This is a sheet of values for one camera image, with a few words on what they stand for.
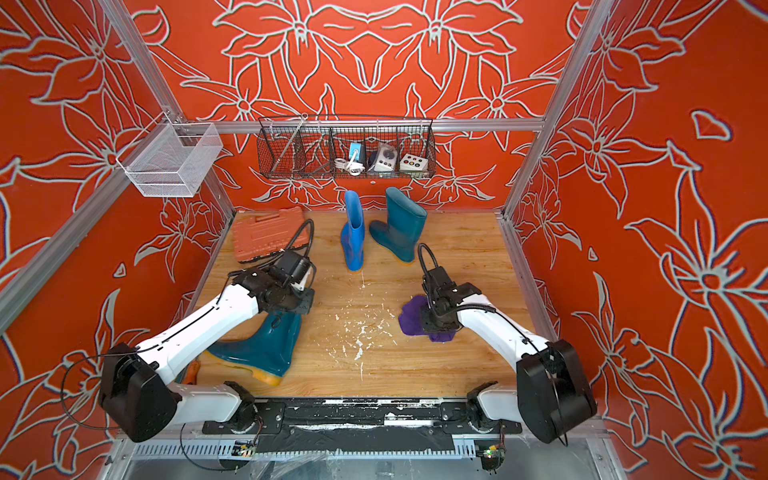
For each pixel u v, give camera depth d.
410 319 0.89
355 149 0.83
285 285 0.61
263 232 1.07
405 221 0.88
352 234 0.82
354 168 0.85
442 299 0.61
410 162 0.94
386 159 0.91
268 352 0.80
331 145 1.02
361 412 0.74
